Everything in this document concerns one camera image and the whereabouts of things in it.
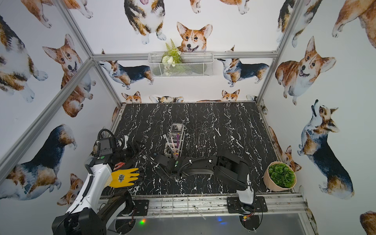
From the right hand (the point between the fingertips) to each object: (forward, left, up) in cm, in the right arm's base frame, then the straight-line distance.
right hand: (159, 171), depth 81 cm
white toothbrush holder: (+33, -5, -5) cm, 34 cm away
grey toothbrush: (+16, -3, +10) cm, 19 cm away
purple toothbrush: (+15, -10, +9) cm, 20 cm away
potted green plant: (-4, -63, +4) cm, 63 cm away
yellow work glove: (-3, +21, -2) cm, 22 cm away
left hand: (+11, +8, +9) cm, 17 cm away
